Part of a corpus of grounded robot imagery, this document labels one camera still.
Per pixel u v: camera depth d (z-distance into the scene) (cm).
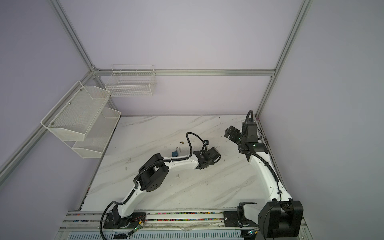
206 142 86
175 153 98
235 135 72
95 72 91
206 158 74
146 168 58
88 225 74
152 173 56
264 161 49
